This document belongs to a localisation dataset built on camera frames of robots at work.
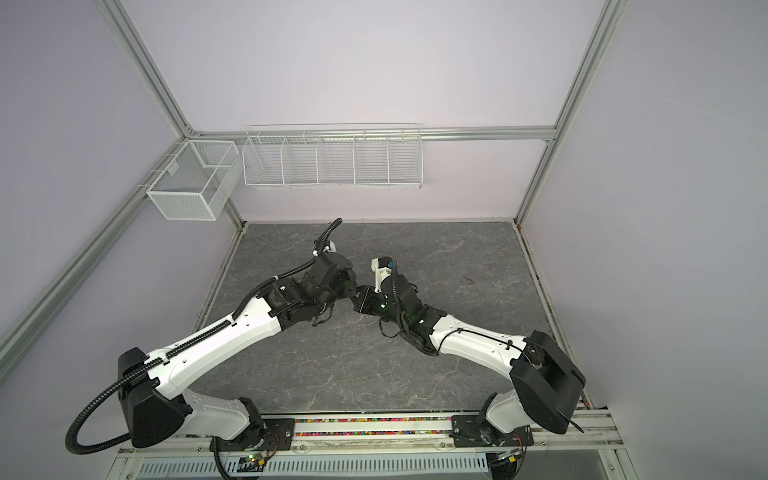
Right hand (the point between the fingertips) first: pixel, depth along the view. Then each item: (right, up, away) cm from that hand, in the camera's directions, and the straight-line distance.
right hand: (346, 293), depth 76 cm
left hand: (+2, +3, 0) cm, 4 cm away
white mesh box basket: (-54, +34, +23) cm, 68 cm away
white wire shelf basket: (-8, +43, +24) cm, 50 cm away
